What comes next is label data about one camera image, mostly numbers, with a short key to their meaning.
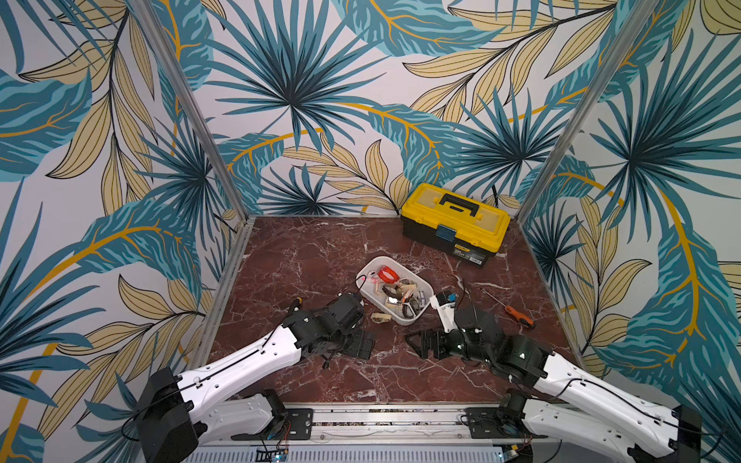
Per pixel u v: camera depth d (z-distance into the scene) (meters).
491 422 0.73
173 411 0.38
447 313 0.65
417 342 0.64
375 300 0.90
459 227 0.96
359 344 0.66
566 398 0.48
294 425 0.74
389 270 1.01
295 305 0.93
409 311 0.90
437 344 0.62
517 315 0.92
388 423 0.75
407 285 0.96
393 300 0.94
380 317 0.92
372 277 0.99
